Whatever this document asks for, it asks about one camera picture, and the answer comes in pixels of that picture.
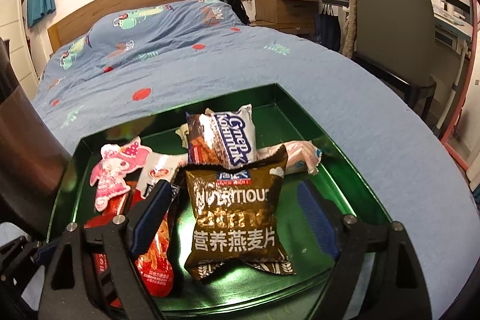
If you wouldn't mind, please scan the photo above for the pink striped snack packet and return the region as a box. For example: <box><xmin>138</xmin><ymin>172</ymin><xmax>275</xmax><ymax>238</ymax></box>
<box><xmin>259</xmin><ymin>141</ymin><xmax>323</xmax><ymax>176</ymax></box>

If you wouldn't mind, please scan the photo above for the pink frame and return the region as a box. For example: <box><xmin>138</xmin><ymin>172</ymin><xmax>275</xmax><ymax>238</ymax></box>
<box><xmin>442</xmin><ymin>0</ymin><xmax>480</xmax><ymax>171</ymax></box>

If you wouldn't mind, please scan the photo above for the beige knitted rope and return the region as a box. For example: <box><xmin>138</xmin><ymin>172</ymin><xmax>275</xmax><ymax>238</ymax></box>
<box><xmin>342</xmin><ymin>0</ymin><xmax>358</xmax><ymax>60</ymax></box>

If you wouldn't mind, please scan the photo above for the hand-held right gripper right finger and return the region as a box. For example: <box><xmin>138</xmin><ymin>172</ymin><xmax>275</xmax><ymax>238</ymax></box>
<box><xmin>296</xmin><ymin>181</ymin><xmax>434</xmax><ymax>320</ymax></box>

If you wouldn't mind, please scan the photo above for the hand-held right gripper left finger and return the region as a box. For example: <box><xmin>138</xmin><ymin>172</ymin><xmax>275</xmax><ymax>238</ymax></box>
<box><xmin>39</xmin><ymin>179</ymin><xmax>177</xmax><ymax>320</ymax></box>

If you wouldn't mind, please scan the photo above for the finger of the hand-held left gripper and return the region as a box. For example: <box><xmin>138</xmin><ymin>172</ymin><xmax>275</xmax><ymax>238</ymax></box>
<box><xmin>0</xmin><ymin>235</ymin><xmax>51</xmax><ymax>306</ymax></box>

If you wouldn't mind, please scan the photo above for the brown oatmeal packet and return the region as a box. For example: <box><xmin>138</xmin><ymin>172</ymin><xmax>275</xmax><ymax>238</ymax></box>
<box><xmin>179</xmin><ymin>145</ymin><xmax>297</xmax><ymax>281</ymax></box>

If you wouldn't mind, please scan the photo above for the grey chair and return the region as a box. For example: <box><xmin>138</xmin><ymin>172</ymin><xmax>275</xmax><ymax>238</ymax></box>
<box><xmin>350</xmin><ymin>0</ymin><xmax>437</xmax><ymax>118</ymax></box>

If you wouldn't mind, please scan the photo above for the dark blue wafer packet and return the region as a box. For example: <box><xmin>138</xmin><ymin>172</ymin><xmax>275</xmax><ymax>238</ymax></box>
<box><xmin>186</xmin><ymin>103</ymin><xmax>257</xmax><ymax>169</ymax></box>

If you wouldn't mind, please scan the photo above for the dark hanging bag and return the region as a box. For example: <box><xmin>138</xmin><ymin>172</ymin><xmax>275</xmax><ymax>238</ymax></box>
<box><xmin>314</xmin><ymin>3</ymin><xmax>342</xmax><ymax>51</ymax></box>

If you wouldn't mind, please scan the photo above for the long red snack packet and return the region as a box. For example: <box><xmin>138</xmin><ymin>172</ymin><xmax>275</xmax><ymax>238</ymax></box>
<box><xmin>129</xmin><ymin>153</ymin><xmax>188</xmax><ymax>298</ymax></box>

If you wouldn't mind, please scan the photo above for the wooden nightstand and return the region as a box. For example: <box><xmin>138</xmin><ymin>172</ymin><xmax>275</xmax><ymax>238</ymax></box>
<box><xmin>253</xmin><ymin>0</ymin><xmax>319</xmax><ymax>32</ymax></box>

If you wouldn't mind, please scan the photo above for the small red candy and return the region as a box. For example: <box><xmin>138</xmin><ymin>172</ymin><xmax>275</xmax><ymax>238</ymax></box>
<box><xmin>107</xmin><ymin>190</ymin><xmax>133</xmax><ymax>216</ymax></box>

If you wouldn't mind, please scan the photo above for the green tray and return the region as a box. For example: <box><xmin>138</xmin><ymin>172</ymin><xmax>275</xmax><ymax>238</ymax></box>
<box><xmin>47</xmin><ymin>82</ymin><xmax>392</xmax><ymax>320</ymax></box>

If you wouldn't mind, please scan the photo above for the small gold snack packet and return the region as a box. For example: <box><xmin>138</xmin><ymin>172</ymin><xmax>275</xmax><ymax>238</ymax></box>
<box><xmin>175</xmin><ymin>123</ymin><xmax>190</xmax><ymax>148</ymax></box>

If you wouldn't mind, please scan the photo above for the dark red packet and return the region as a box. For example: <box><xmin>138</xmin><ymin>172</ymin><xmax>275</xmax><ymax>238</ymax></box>
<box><xmin>83</xmin><ymin>217</ymin><xmax>128</xmax><ymax>309</ymax></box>

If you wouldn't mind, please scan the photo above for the white wardrobe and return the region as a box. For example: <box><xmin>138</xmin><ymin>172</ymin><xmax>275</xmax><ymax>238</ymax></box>
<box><xmin>0</xmin><ymin>0</ymin><xmax>40</xmax><ymax>88</ymax></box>

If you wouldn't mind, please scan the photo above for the pink cartoon character packet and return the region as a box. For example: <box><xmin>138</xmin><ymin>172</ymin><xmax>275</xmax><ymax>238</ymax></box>
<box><xmin>90</xmin><ymin>136</ymin><xmax>152</xmax><ymax>211</ymax></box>

